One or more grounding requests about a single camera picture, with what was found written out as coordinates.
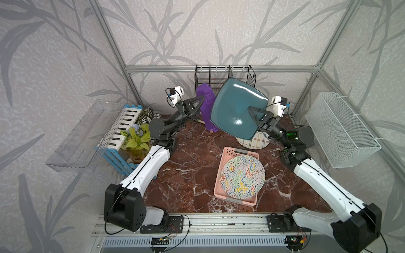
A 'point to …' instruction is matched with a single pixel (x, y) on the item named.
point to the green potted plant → (136, 144)
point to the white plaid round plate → (259, 140)
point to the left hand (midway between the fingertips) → (206, 103)
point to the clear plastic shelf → (77, 152)
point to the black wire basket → (215, 75)
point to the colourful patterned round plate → (242, 177)
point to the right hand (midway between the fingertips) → (248, 111)
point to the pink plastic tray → (228, 153)
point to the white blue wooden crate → (108, 149)
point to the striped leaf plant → (147, 115)
